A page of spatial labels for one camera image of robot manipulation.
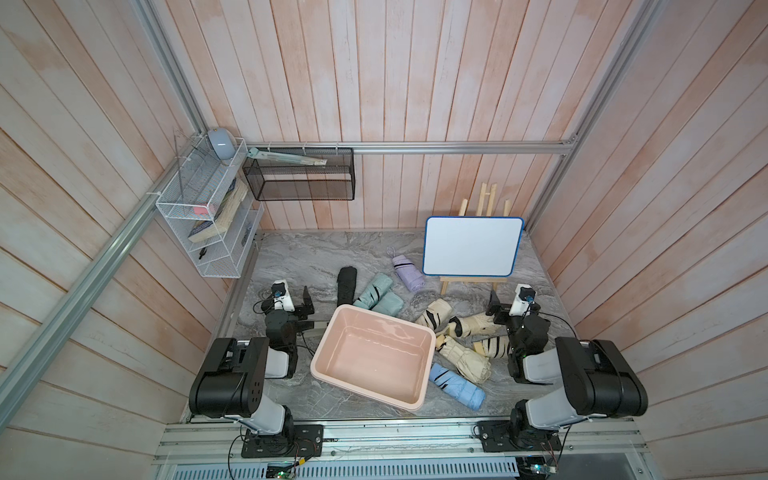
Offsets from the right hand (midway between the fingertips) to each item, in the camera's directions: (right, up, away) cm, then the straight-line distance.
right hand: (508, 290), depth 90 cm
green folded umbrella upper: (-39, +1, +11) cm, 41 cm away
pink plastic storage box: (-41, -20, -1) cm, 45 cm away
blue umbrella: (-18, -25, -12) cm, 33 cm away
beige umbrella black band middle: (-11, -10, -1) cm, 15 cm away
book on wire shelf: (-82, +24, -8) cm, 86 cm away
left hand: (-67, 0, +1) cm, 67 cm away
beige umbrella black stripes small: (-21, -8, +3) cm, 23 cm away
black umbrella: (-51, +2, +14) cm, 53 cm away
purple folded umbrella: (-29, +4, +14) cm, 32 cm away
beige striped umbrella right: (-5, -16, -4) cm, 17 cm away
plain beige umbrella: (-14, -19, -8) cm, 25 cm away
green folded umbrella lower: (-36, -5, +7) cm, 37 cm away
